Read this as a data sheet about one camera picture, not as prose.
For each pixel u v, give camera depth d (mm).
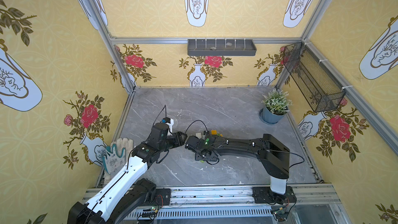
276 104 878
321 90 824
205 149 581
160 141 604
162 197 729
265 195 732
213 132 949
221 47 924
